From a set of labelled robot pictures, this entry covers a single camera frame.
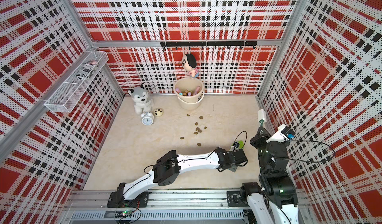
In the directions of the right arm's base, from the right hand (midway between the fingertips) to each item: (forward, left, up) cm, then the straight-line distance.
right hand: (261, 128), depth 63 cm
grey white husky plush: (+33, +67, -14) cm, 76 cm away
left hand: (-4, +8, -31) cm, 33 cm away
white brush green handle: (+7, -3, -1) cm, 8 cm away
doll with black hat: (+46, +34, +3) cm, 57 cm away
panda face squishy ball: (+32, +58, -29) cm, 72 cm away
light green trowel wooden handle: (+38, +38, -17) cm, 56 cm away
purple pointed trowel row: (+40, +42, -14) cm, 60 cm away
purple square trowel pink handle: (+45, +29, -20) cm, 57 cm away
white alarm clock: (+23, +63, -25) cm, 72 cm away
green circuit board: (-28, +62, -30) cm, 75 cm away
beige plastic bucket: (+40, +34, -17) cm, 55 cm away
